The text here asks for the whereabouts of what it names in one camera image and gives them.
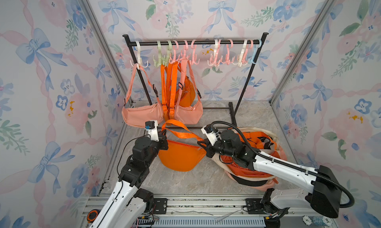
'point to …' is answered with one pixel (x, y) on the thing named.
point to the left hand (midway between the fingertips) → (166, 129)
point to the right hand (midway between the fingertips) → (199, 141)
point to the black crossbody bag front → (248, 182)
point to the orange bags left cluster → (177, 89)
